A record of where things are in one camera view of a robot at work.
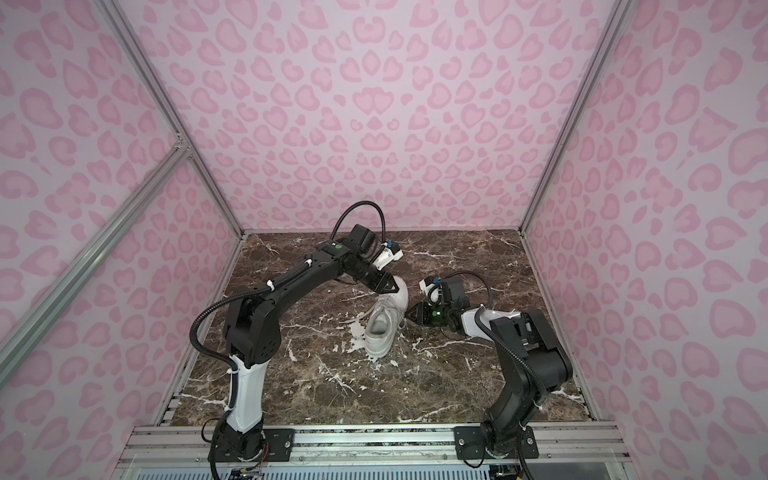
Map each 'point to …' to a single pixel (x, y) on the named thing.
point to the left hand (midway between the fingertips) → (397, 282)
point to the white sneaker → (383, 325)
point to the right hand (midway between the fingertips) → (410, 312)
